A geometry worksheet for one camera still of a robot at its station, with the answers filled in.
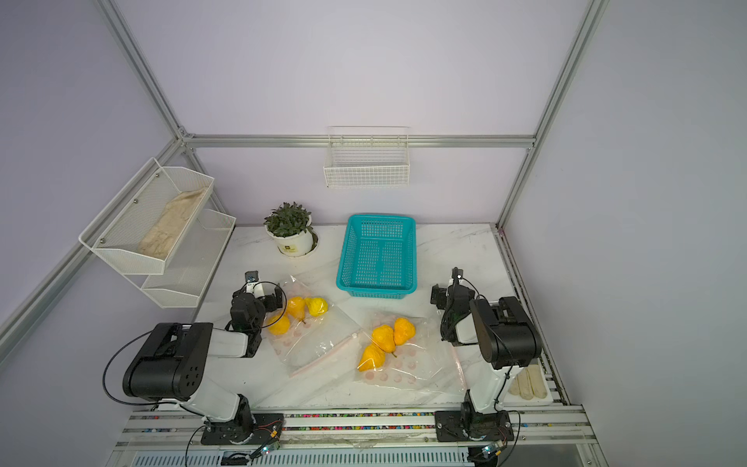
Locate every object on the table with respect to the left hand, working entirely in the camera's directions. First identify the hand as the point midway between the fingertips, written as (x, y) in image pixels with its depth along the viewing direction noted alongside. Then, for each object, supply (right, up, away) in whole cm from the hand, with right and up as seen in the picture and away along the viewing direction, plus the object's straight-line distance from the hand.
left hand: (264, 288), depth 95 cm
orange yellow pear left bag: (+13, -5, -6) cm, 15 cm away
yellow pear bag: (+8, -11, -7) cm, 15 cm away
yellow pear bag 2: (+40, -14, -10) cm, 43 cm away
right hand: (+65, -1, +5) cm, 65 cm away
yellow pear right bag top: (+46, -12, -9) cm, 48 cm away
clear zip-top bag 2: (+47, -19, -8) cm, 51 cm away
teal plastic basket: (+38, +10, +16) cm, 42 cm away
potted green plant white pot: (+8, +21, +1) cm, 22 cm away
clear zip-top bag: (+16, -12, -2) cm, 20 cm away
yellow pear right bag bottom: (+36, -18, -15) cm, 43 cm away
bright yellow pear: (+19, -5, -4) cm, 20 cm away
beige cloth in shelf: (-21, +15, -18) cm, 32 cm away
